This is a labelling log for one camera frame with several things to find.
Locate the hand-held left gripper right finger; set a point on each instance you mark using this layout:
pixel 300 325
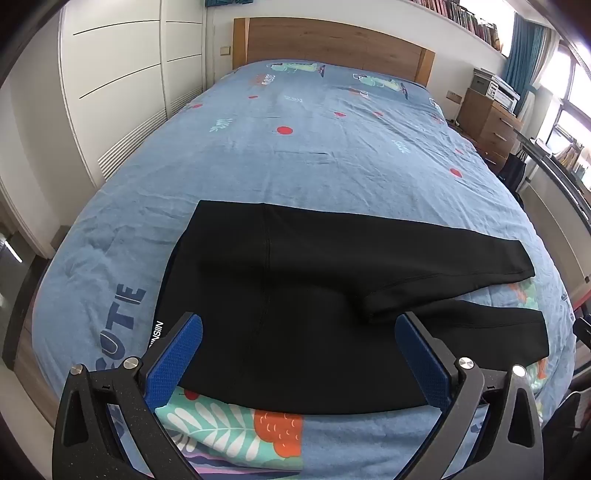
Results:
pixel 422 357

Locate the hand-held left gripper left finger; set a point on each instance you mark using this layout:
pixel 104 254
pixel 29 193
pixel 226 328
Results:
pixel 178 357

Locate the black pants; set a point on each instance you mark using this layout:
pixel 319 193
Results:
pixel 300 286

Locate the blue printed bedsheet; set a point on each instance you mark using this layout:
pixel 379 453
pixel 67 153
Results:
pixel 300 152

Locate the wooden dresser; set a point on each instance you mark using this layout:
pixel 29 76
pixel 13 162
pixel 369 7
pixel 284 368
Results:
pixel 489 122

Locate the white printer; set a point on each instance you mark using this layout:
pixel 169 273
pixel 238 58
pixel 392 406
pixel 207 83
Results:
pixel 494 87

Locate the window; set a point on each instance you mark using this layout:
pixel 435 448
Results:
pixel 572 106

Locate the white wardrobe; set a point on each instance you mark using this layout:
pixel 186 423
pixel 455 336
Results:
pixel 124 69

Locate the teal curtain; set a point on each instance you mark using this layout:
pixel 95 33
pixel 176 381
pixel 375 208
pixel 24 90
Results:
pixel 524 50

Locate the wooden headboard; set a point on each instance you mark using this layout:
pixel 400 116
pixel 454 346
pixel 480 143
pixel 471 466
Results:
pixel 332 41

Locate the row of books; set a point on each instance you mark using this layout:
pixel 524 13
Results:
pixel 466 18

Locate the grey metal frame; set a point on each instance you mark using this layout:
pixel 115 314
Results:
pixel 554 168

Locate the beige wall socket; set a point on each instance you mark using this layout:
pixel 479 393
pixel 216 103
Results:
pixel 455 97

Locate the beige wall switch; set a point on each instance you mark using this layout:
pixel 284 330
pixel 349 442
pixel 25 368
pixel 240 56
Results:
pixel 225 50

